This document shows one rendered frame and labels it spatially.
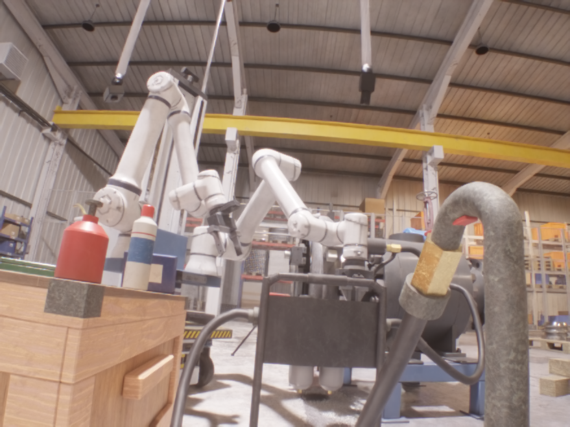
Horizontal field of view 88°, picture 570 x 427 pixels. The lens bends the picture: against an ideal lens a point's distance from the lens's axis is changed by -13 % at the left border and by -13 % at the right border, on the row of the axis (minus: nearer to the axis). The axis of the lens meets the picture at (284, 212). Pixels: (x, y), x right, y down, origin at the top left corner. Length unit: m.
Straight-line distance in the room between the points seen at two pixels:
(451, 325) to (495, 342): 1.65
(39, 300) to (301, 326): 0.72
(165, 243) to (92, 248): 1.32
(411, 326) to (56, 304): 0.45
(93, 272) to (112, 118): 11.15
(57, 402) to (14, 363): 0.08
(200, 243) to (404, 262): 1.09
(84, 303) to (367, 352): 0.82
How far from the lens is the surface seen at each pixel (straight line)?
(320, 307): 1.04
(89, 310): 0.51
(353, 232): 1.22
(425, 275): 0.41
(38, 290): 0.52
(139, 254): 0.92
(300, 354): 1.04
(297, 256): 1.85
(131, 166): 1.54
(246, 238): 1.95
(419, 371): 1.69
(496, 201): 0.32
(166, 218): 2.04
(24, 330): 0.53
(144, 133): 1.59
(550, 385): 2.56
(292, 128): 10.14
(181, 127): 1.71
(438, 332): 1.95
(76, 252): 0.61
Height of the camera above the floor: 0.47
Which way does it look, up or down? 16 degrees up
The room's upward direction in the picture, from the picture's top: 5 degrees clockwise
